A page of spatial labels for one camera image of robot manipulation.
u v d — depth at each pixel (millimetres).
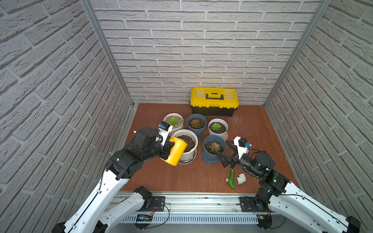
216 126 936
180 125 920
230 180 805
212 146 852
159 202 743
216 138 891
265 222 698
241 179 798
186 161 888
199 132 941
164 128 548
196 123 947
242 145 569
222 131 918
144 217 715
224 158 597
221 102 1006
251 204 736
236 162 611
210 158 870
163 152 551
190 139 888
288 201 504
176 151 666
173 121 941
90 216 370
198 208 742
